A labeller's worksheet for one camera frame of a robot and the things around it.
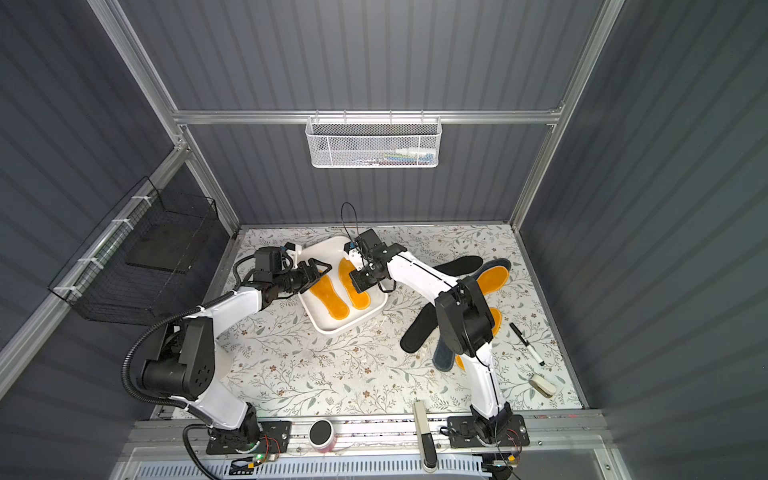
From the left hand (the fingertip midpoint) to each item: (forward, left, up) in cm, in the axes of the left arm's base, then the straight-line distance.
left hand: (330, 273), depth 90 cm
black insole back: (+13, -44, -13) cm, 48 cm away
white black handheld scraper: (-42, -27, -11) cm, 51 cm away
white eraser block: (-30, -59, -11) cm, 67 cm away
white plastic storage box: (-6, +6, -13) cm, 15 cm away
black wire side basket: (-9, +45, +15) cm, 48 cm away
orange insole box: (-6, -9, -6) cm, 12 cm away
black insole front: (-10, -29, -14) cm, 34 cm away
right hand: (-1, -8, -4) cm, 9 cm away
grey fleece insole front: (-21, -34, -13) cm, 42 cm away
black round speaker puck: (-41, -2, -9) cm, 42 cm away
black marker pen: (-18, -59, -13) cm, 63 cm away
